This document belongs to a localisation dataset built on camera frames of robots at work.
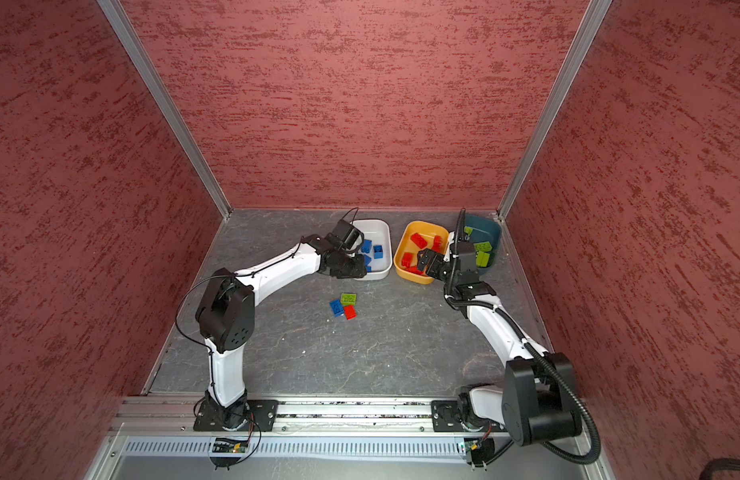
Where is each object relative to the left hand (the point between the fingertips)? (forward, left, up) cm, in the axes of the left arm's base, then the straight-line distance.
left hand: (360, 276), depth 91 cm
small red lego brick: (+11, -16, -6) cm, 20 cm away
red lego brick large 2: (+6, -19, -6) cm, 21 cm away
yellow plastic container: (+26, -25, -7) cm, 36 cm away
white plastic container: (+22, -6, -4) cm, 23 cm away
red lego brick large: (+20, -28, -8) cm, 35 cm away
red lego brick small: (+21, -21, -7) cm, 30 cm away
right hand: (+1, -20, +6) cm, 21 cm away
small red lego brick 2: (-8, +3, -8) cm, 12 cm away
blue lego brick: (+13, -6, -5) cm, 15 cm away
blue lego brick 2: (-7, +7, -8) cm, 13 cm away
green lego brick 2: (-4, +4, -8) cm, 10 cm away
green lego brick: (+27, -41, -8) cm, 50 cm away
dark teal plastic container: (+24, -47, -7) cm, 54 cm away
